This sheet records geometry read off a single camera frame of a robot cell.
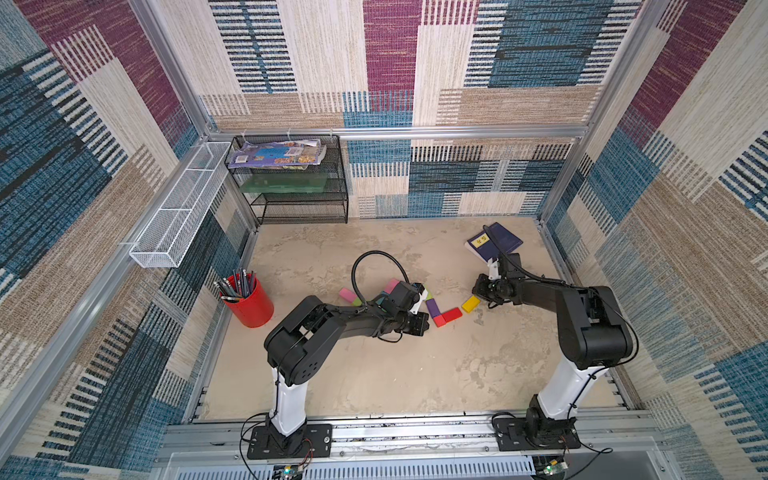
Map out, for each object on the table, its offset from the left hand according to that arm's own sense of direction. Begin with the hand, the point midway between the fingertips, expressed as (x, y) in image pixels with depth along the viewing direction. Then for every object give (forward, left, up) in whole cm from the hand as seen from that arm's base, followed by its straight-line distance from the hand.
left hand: (432, 327), depth 91 cm
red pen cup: (+7, +55, +8) cm, 56 cm away
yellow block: (+8, -13, 0) cm, 15 cm away
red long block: (+5, -7, -2) cm, 9 cm away
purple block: (+7, -1, -1) cm, 7 cm away
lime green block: (+6, +1, +8) cm, 10 cm away
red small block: (+2, -3, -1) cm, 4 cm away
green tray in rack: (+40, +46, +24) cm, 66 cm away
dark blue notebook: (+31, -22, +1) cm, 38 cm away
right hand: (+13, -16, -1) cm, 21 cm away
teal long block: (-1, +15, +18) cm, 23 cm away
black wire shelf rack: (+49, +35, +5) cm, 61 cm away
